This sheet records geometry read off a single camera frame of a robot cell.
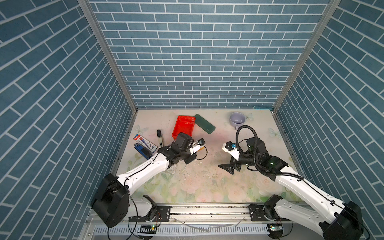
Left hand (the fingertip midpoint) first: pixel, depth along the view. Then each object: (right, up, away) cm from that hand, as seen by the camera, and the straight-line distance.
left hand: (194, 149), depth 84 cm
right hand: (+14, -1, -9) cm, 17 cm away
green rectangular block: (+7, +13, +27) cm, 31 cm away
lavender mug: (+32, +18, +28) cm, 46 cm away
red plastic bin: (-8, +14, +25) cm, 30 cm away
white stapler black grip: (-24, +7, +15) cm, 29 cm away
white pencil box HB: (-33, +1, +15) cm, 37 cm away
